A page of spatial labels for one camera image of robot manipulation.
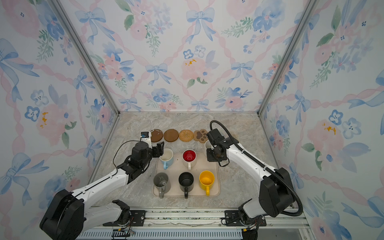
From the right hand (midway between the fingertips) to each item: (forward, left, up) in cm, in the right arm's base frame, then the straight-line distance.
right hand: (211, 156), depth 85 cm
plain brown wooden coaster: (+22, +27, -10) cm, 36 cm away
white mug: (+6, +2, +3) cm, 7 cm away
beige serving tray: (-2, +20, -9) cm, 22 cm away
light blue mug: (+2, +27, -7) cm, 28 cm away
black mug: (-11, +14, -9) cm, 20 cm away
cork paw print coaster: (+22, +6, -10) cm, 25 cm away
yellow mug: (-10, +3, -8) cm, 14 cm away
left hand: (+5, +30, +6) cm, 31 cm away
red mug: (+3, +13, -7) cm, 16 cm away
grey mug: (-12, +28, -7) cm, 32 cm away
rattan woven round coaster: (+21, +16, -9) cm, 29 cm away
